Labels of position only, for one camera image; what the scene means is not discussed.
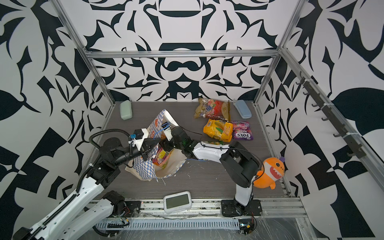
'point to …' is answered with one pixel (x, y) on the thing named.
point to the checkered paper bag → (147, 170)
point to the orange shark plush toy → (272, 169)
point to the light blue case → (242, 109)
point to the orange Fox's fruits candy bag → (162, 157)
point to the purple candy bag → (241, 130)
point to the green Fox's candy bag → (218, 143)
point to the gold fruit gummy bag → (213, 108)
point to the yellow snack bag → (219, 130)
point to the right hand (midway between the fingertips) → (162, 137)
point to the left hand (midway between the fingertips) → (159, 136)
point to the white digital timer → (177, 202)
